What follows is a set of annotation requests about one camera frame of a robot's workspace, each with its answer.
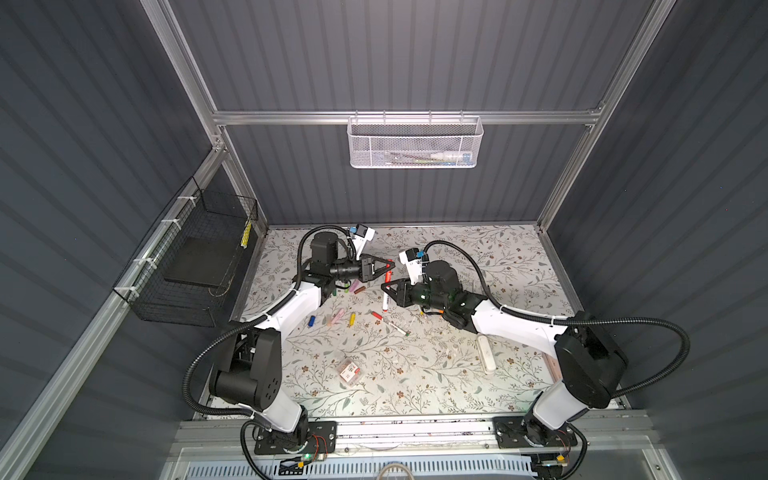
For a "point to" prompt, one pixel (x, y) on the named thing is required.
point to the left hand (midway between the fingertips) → (393, 265)
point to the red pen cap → (388, 266)
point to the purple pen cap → (354, 285)
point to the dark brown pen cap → (359, 289)
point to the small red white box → (348, 370)
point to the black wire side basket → (182, 276)
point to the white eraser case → (488, 363)
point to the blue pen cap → (311, 320)
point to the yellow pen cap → (353, 317)
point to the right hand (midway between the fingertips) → (385, 289)
